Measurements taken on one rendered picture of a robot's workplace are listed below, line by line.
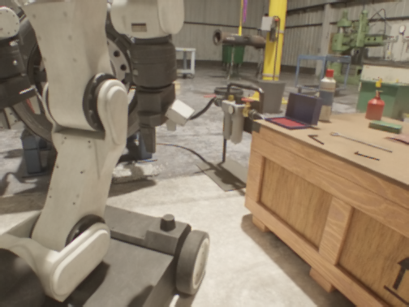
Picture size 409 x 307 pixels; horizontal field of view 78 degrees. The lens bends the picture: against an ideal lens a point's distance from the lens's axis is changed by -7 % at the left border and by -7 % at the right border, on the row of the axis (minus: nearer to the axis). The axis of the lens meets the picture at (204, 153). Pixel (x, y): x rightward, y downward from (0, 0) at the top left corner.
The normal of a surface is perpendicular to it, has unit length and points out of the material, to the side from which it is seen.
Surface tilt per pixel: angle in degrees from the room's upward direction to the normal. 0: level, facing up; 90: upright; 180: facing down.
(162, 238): 45
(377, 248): 90
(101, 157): 90
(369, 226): 90
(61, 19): 100
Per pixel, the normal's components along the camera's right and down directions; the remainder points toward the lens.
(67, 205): -0.25, -0.19
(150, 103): -0.31, 0.50
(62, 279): 0.95, 0.14
